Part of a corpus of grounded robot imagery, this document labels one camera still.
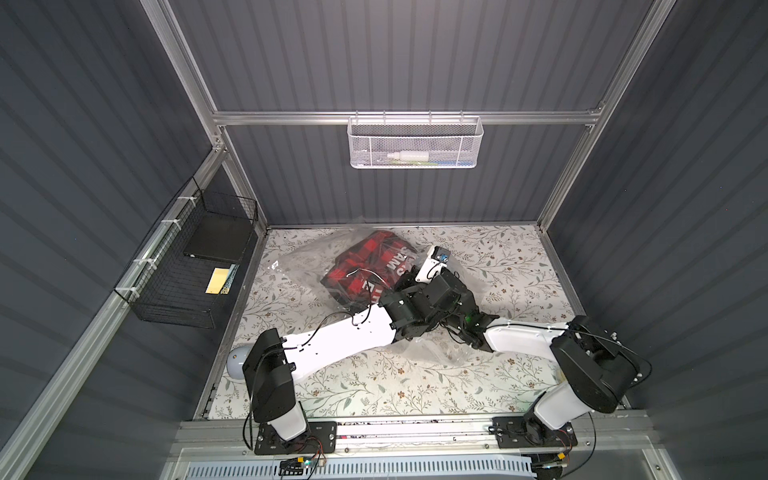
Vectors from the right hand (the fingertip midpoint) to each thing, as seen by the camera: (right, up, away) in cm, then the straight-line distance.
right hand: (410, 299), depth 86 cm
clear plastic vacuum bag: (-39, +8, +22) cm, 46 cm away
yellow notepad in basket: (-49, +7, -12) cm, 51 cm away
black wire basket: (-62, +8, -5) cm, 62 cm away
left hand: (+1, +9, -12) cm, 15 cm away
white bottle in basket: (0, +44, +8) cm, 45 cm away
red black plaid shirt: (-15, +6, +6) cm, 17 cm away
